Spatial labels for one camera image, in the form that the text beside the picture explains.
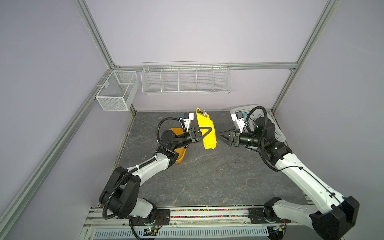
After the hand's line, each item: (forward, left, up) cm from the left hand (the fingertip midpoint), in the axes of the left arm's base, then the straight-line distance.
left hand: (212, 133), depth 66 cm
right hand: (-1, -2, -2) cm, 3 cm away
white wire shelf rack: (+55, +11, -7) cm, 56 cm away
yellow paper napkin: (-2, +1, -3) cm, 4 cm away
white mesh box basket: (+48, +59, -11) cm, 77 cm away
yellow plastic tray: (+7, +17, -28) cm, 34 cm away
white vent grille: (-35, -16, -34) cm, 51 cm away
